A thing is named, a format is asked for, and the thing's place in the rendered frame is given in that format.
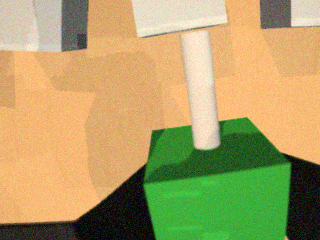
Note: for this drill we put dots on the green block with grey pin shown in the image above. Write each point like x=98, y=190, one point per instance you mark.
x=214, y=180

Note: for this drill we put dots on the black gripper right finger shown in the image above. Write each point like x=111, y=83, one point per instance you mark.
x=303, y=213

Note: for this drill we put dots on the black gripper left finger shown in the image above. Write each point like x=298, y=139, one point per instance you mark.
x=123, y=215

